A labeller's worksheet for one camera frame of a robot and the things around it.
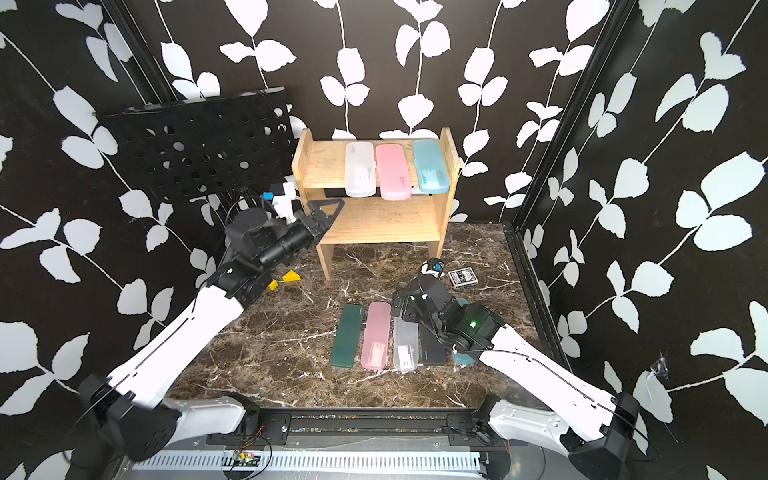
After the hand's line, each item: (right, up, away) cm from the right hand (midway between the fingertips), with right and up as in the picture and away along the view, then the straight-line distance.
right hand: (404, 294), depth 72 cm
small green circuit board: (-40, -40, -1) cm, 56 cm away
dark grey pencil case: (+9, -20, +16) cm, 27 cm away
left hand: (-14, +20, -9) cm, 26 cm away
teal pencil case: (+17, -21, +13) cm, 30 cm away
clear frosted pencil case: (+1, -18, +16) cm, 24 cm away
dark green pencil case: (-17, -16, +18) cm, 29 cm away
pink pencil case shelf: (-8, -16, +19) cm, 26 cm away
